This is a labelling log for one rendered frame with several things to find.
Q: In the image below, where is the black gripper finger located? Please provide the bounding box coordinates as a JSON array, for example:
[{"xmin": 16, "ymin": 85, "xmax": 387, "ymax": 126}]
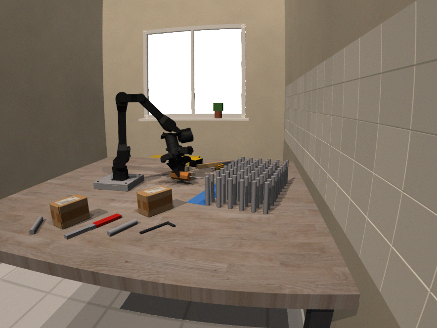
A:
[
  {"xmin": 167, "ymin": 160, "xmax": 180, "ymax": 177},
  {"xmin": 178, "ymin": 161, "xmax": 188, "ymax": 171}
]

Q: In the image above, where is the brown cardboard box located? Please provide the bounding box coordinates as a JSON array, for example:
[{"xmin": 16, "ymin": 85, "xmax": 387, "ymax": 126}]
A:
[
  {"xmin": 137, "ymin": 185, "xmax": 173, "ymax": 217},
  {"xmin": 49, "ymin": 194, "xmax": 90, "ymax": 229}
]

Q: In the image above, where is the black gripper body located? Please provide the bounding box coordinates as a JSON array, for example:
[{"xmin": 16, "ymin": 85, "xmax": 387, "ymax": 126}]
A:
[{"xmin": 160, "ymin": 143, "xmax": 191, "ymax": 163}]

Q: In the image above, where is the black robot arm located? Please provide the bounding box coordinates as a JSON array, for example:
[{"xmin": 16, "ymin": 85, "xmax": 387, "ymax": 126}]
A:
[{"xmin": 111, "ymin": 92, "xmax": 194, "ymax": 181}]

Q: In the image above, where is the red and grey bar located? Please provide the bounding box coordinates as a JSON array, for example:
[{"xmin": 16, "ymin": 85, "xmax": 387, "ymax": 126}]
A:
[{"xmin": 64, "ymin": 213, "xmax": 122, "ymax": 239}]

